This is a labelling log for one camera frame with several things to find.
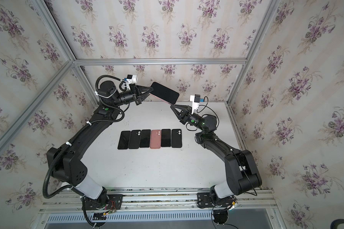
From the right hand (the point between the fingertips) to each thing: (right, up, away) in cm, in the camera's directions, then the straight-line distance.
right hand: (168, 109), depth 67 cm
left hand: (-7, +10, -2) cm, 12 cm away
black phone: (-3, -19, +32) cm, 38 cm away
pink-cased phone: (-17, -19, +30) cm, 40 cm away
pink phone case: (-10, -20, +30) cm, 38 cm away
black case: (+5, -19, +32) cm, 38 cm away
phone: (-32, -21, +30) cm, 48 cm away
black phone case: (-25, -21, +30) cm, 44 cm away
